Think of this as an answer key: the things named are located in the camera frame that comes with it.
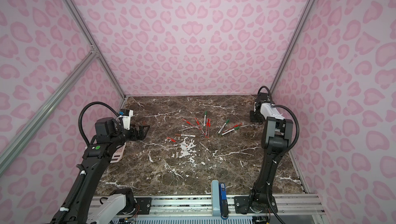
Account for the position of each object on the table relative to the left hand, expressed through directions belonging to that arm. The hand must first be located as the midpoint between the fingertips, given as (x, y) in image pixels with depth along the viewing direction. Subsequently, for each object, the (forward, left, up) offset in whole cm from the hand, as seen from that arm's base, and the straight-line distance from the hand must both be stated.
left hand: (141, 123), depth 77 cm
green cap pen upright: (+19, -32, -23) cm, 43 cm away
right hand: (+15, -66, -19) cm, 71 cm away
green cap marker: (+10, -52, -23) cm, 58 cm away
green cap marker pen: (+11, -44, -22) cm, 50 cm away
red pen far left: (+16, -21, -23) cm, 35 cm away
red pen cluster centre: (+12, -34, -22) cm, 42 cm away
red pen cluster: (+12, -35, -23) cm, 43 cm away
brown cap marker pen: (+10, -65, -19) cm, 68 cm away
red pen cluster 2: (+15, -27, -23) cm, 38 cm away
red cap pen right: (+13, -53, -23) cm, 60 cm away
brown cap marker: (+6, -19, -23) cm, 30 cm away
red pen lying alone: (+2, -12, -23) cm, 26 cm away
